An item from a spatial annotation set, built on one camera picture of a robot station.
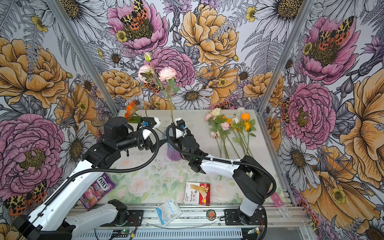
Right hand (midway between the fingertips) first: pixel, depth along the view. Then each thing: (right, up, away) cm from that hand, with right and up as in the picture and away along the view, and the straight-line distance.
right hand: (172, 127), depth 78 cm
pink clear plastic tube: (+56, -41, -2) cm, 69 cm away
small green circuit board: (-22, -49, -6) cm, 54 cm away
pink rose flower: (+28, -4, +27) cm, 39 cm away
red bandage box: (+13, -34, +1) cm, 37 cm away
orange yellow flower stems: (+46, -4, +30) cm, 55 cm away
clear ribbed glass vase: (-45, +3, +12) cm, 47 cm away
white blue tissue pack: (-2, -42, -2) cm, 42 cm away
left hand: (-3, -2, -10) cm, 11 cm away
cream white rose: (+27, +11, +30) cm, 42 cm away
